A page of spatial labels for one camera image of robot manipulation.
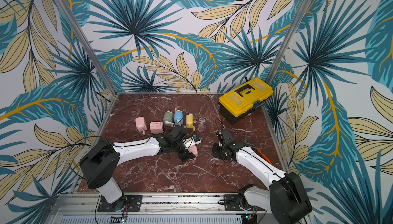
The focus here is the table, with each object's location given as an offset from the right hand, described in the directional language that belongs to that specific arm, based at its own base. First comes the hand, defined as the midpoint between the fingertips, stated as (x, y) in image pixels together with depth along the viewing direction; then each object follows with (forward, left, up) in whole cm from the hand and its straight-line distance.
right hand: (213, 152), depth 85 cm
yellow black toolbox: (+24, -13, +12) cm, 30 cm away
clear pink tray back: (+20, +6, -5) cm, 21 cm away
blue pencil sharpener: (+24, +21, +2) cm, 32 cm away
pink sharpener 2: (0, +11, +3) cm, 11 cm away
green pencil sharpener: (+23, +27, +2) cm, 35 cm away
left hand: (+1, +13, 0) cm, 13 cm away
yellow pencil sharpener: (+19, +14, +3) cm, 24 cm away
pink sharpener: (+18, +43, +2) cm, 47 cm away
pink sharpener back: (+16, +34, +2) cm, 37 cm away
